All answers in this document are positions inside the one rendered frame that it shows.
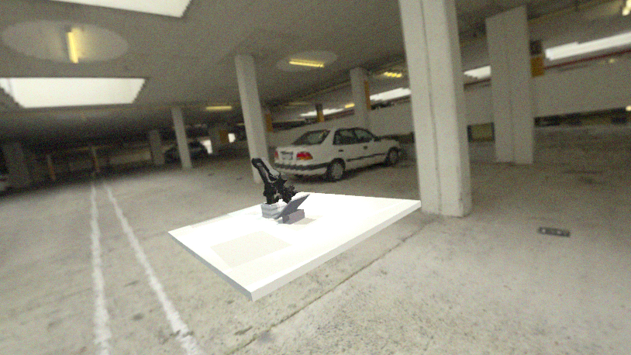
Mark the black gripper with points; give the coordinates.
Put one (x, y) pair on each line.
(285, 197)

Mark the white switch panel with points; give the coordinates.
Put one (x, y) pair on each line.
(290, 213)

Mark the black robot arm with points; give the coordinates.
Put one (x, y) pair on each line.
(270, 188)

